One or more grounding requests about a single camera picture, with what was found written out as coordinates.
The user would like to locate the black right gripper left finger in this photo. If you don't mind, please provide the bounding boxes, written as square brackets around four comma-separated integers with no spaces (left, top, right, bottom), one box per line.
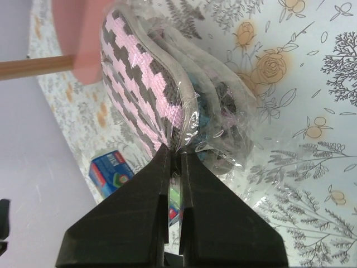
[55,145,170,267]

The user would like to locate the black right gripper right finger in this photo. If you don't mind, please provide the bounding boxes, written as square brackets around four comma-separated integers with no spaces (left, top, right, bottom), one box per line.
[179,154,288,267]

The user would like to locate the striped pink sponge pack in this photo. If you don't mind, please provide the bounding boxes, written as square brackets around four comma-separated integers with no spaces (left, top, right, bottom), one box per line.
[99,0,277,202]

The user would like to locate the pink three-tier shelf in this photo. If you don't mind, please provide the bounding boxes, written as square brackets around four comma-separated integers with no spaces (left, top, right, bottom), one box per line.
[1,0,114,85]

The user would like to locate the middle blue green sponge pack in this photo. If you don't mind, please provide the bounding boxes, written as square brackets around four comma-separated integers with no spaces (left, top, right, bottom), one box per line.
[168,186,181,227]

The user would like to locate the blue green sponge pack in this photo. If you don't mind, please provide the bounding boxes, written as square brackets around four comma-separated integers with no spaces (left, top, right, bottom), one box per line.
[168,186,181,227]
[89,150,134,198]

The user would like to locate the left blue green sponge pack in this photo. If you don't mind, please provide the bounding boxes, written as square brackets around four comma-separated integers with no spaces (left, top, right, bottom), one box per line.
[89,150,134,198]

